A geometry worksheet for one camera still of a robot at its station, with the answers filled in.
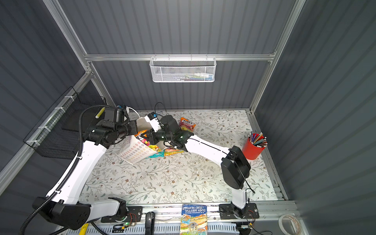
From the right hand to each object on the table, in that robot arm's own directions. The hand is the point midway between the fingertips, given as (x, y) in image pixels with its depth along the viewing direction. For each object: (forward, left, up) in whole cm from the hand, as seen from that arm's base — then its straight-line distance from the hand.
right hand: (142, 137), depth 73 cm
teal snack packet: (+2, -4, -22) cm, 23 cm away
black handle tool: (-34, -5, -20) cm, 40 cm away
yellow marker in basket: (+15, +27, +3) cm, 31 cm away
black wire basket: (-2, +40, +4) cm, 40 cm away
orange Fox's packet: (+5, -11, -23) cm, 26 cm away
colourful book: (-32, -26, -24) cm, 47 cm away
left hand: (+6, +4, +3) cm, 8 cm away
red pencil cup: (+2, -60, -13) cm, 62 cm away
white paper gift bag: (-3, +6, -8) cm, 11 cm away
